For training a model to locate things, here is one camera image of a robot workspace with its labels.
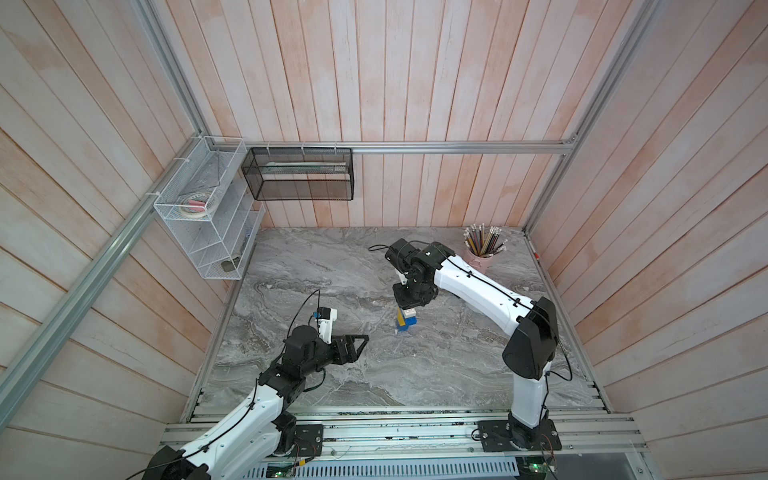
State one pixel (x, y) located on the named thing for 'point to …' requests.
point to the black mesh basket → (300, 173)
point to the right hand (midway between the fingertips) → (404, 303)
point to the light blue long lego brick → (411, 321)
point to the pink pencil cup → (482, 263)
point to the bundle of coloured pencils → (481, 243)
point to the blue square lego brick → (403, 328)
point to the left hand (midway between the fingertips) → (357, 342)
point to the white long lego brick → (410, 312)
